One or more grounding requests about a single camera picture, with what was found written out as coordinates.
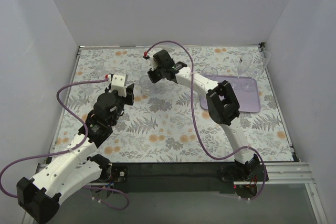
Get clear tall tumbler glass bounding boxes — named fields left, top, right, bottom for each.
left=139, top=76, right=153, bottom=95

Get clear faceted tumbler glass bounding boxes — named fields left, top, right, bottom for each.
left=202, top=67, right=218, bottom=77

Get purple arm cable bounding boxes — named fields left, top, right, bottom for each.
left=0, top=76, right=130, bottom=211
left=144, top=40, right=268, bottom=201

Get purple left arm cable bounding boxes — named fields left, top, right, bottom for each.
left=0, top=76, right=130, bottom=211

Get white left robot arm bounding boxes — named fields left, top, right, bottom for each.
left=16, top=84, right=134, bottom=223

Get lilac plastic tray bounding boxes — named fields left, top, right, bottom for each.
left=200, top=76, right=261, bottom=113

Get clear wine glass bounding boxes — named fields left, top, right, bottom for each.
left=253, top=51, right=271, bottom=77

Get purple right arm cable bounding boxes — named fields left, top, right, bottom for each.
left=144, top=40, right=268, bottom=201

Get clear champagne flute glass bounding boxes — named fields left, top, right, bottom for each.
left=232, top=54, right=254, bottom=92

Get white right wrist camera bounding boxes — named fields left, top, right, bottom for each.
left=143, top=49, right=158, bottom=70

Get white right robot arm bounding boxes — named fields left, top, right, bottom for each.
left=143, top=50, right=267, bottom=180

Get aluminium frame rail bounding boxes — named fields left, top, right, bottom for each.
left=37, top=162, right=312, bottom=186

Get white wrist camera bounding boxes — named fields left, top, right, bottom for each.
left=143, top=49, right=158, bottom=70
left=106, top=72, right=128, bottom=97

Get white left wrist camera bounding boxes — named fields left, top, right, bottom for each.
left=106, top=72, right=128, bottom=97

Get floral patterned tablecloth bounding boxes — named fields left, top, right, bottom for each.
left=51, top=46, right=293, bottom=163

